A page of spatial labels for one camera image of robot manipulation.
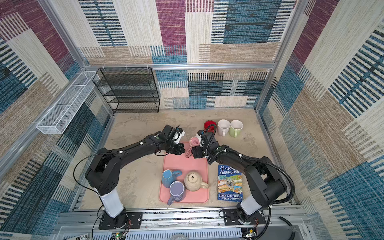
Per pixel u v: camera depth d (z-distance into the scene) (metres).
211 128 1.07
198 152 0.80
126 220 0.72
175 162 0.96
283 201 0.45
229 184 0.82
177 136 0.76
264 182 0.45
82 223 0.75
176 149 0.81
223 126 1.01
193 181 0.77
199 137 0.83
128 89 1.09
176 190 0.75
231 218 0.73
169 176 0.77
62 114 0.73
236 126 1.03
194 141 0.89
